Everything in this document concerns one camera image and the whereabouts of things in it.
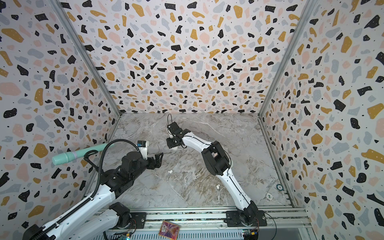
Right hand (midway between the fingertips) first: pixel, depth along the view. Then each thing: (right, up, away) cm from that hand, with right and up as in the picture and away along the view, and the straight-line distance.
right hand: (168, 140), depth 100 cm
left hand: (-1, -4, -21) cm, 22 cm away
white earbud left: (+3, -18, -10) cm, 21 cm away
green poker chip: (+67, -25, -15) cm, 73 cm away
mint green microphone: (-33, -3, -43) cm, 54 cm away
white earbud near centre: (+32, -25, -15) cm, 43 cm away
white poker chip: (+60, -29, -18) cm, 69 cm away
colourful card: (+7, -39, -30) cm, 50 cm away
